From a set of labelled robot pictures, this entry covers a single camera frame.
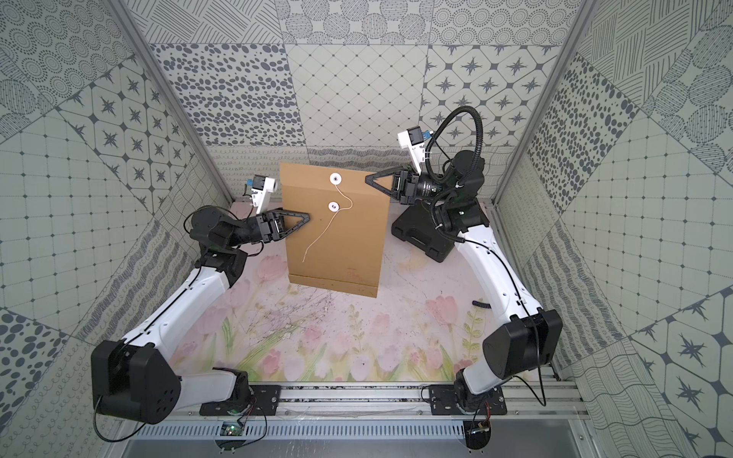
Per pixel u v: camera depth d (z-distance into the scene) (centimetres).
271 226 58
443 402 73
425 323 88
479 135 42
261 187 59
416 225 105
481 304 92
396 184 56
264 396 74
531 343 41
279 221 59
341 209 60
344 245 66
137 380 40
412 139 53
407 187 54
